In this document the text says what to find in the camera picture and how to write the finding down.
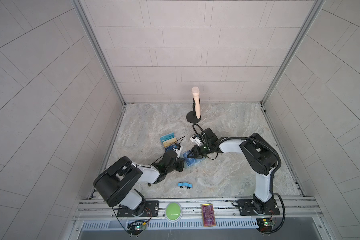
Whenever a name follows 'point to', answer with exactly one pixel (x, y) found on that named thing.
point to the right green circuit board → (265, 224)
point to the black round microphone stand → (191, 116)
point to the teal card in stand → (167, 137)
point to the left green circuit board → (139, 227)
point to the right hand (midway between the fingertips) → (188, 157)
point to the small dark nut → (149, 184)
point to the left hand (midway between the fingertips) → (188, 160)
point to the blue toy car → (187, 185)
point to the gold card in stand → (170, 142)
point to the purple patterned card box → (208, 215)
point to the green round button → (173, 212)
